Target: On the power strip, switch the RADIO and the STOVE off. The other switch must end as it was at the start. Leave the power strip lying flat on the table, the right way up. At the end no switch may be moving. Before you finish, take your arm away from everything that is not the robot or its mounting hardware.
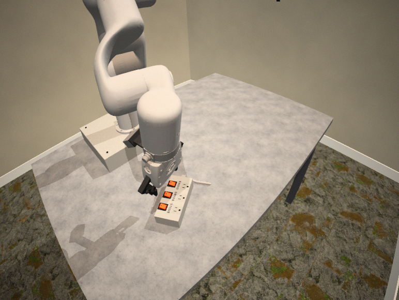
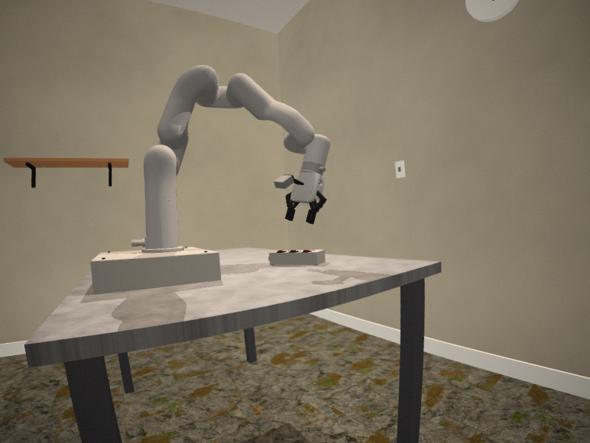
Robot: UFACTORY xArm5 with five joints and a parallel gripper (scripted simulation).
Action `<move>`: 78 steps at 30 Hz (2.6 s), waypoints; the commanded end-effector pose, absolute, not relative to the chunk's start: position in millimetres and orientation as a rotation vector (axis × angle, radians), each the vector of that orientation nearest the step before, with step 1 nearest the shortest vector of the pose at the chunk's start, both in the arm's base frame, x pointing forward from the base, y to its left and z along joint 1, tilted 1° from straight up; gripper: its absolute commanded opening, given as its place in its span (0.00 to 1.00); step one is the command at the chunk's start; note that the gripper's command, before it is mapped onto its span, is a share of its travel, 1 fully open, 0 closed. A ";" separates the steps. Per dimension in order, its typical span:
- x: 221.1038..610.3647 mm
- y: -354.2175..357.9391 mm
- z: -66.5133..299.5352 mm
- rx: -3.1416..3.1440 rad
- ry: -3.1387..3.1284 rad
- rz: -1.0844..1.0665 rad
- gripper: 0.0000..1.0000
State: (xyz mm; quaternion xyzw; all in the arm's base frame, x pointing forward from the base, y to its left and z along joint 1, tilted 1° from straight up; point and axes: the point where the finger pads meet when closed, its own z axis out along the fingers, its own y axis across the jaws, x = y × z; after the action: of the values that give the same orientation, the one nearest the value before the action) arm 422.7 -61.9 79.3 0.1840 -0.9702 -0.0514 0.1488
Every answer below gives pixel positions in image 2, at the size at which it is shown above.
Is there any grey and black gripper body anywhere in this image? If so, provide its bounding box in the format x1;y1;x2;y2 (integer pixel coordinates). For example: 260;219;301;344
290;170;324;205

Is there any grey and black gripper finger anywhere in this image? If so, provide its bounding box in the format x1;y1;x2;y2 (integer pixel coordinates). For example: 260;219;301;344
306;190;327;225
285;192;300;221

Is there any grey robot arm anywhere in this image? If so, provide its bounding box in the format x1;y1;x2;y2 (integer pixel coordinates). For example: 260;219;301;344
131;66;330;253

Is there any beige power strip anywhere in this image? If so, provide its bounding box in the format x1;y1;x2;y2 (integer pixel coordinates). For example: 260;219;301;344
268;250;326;265

